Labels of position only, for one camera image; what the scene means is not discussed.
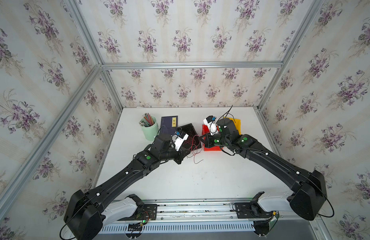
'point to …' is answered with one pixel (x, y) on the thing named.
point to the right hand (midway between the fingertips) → (200, 138)
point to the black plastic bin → (189, 129)
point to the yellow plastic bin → (238, 124)
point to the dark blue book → (168, 124)
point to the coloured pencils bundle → (147, 120)
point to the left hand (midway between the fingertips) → (191, 153)
